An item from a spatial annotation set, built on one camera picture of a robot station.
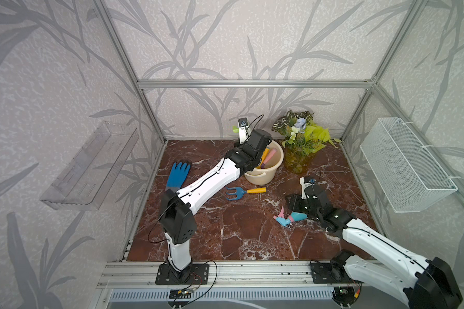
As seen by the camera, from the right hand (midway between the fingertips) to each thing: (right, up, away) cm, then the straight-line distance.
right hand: (288, 196), depth 83 cm
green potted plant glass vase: (+10, +26, +11) cm, 30 cm away
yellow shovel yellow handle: (-8, +19, +16) cm, 26 cm away
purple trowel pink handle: (-6, +17, +14) cm, 23 cm away
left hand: (-17, +25, -2) cm, 31 cm away
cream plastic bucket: (-9, +9, +2) cm, 13 cm away
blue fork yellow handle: (-22, -1, +14) cm, 26 cm away
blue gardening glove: (-55, +7, +22) cm, 60 cm away
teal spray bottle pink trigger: (+4, -10, +3) cm, 11 cm away
